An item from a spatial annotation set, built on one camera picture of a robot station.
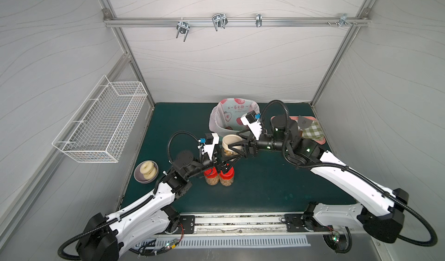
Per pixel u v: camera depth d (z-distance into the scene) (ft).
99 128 2.26
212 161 1.94
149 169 2.71
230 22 2.53
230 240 2.31
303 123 3.53
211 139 1.88
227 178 2.52
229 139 2.09
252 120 1.74
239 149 1.93
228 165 1.89
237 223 2.46
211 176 2.51
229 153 2.09
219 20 2.51
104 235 1.45
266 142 1.79
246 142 1.75
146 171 2.69
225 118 3.00
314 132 3.43
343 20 2.51
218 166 1.93
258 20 2.57
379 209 1.29
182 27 2.59
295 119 3.61
